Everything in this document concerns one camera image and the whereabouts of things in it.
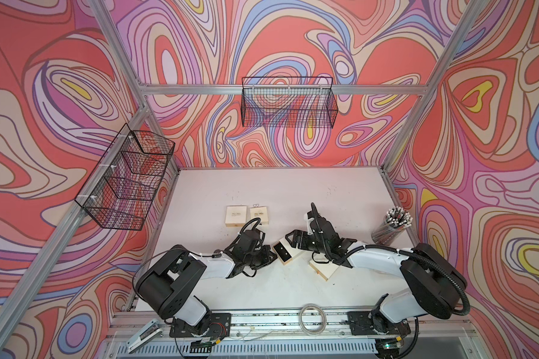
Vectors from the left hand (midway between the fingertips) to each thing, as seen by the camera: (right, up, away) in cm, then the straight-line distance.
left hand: (281, 259), depth 86 cm
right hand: (+5, +6, +1) cm, 8 cm away
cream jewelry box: (+2, +3, +1) cm, 3 cm away
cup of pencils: (+41, +11, -2) cm, 42 cm away
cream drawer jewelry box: (-20, +16, +12) cm, 28 cm away
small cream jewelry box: (-9, +17, +12) cm, 23 cm away
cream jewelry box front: (+16, -3, -4) cm, 17 cm away
